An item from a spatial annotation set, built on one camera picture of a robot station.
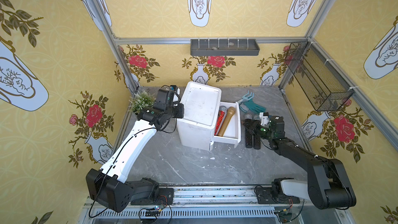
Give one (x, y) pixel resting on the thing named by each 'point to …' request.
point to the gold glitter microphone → (231, 110)
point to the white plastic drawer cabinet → (201, 109)
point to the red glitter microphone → (222, 110)
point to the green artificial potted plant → (139, 100)
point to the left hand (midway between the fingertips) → (181, 108)
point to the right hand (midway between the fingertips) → (240, 124)
